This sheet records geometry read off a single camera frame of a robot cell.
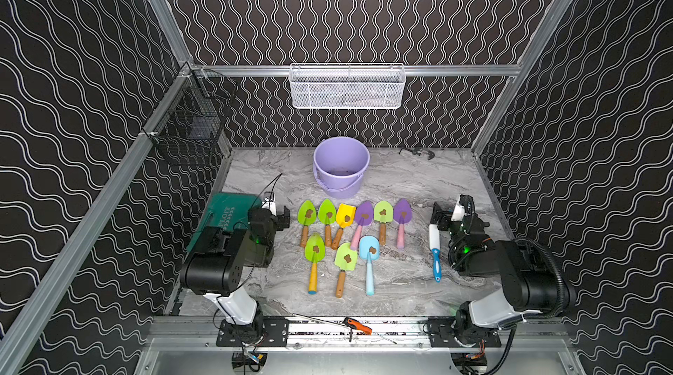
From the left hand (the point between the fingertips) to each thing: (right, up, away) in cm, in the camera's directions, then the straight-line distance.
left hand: (278, 203), depth 94 cm
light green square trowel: (+24, -18, -6) cm, 31 cm away
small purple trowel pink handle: (+46, -4, +5) cm, 47 cm away
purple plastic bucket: (+22, +15, +15) cm, 31 cm away
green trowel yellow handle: (+14, -16, -4) cm, 21 cm away
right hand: (+62, 0, -2) cm, 62 cm away
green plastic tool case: (-18, -3, +1) cm, 18 cm away
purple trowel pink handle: (+31, -6, +4) cm, 32 cm away
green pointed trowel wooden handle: (+18, -5, +4) cm, 19 cm away
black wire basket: (-32, +27, -2) cm, 42 cm away
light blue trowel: (+32, -15, -4) cm, 36 cm away
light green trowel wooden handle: (+39, -4, +6) cm, 40 cm away
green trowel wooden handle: (+10, -5, +6) cm, 13 cm away
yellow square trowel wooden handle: (+24, -5, +4) cm, 25 cm away
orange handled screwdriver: (+26, -33, -19) cm, 46 cm away
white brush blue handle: (+55, -14, -5) cm, 57 cm away
